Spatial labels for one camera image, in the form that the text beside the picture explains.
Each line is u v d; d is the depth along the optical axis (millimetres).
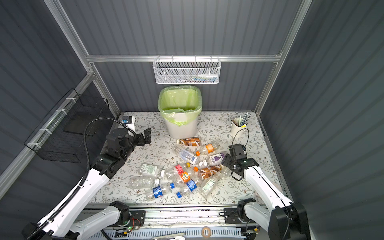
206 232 706
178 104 1045
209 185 791
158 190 772
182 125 868
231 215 738
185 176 821
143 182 846
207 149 942
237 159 648
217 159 909
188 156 904
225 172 841
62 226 385
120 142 523
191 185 788
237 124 1007
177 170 850
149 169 866
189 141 985
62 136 717
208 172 842
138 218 728
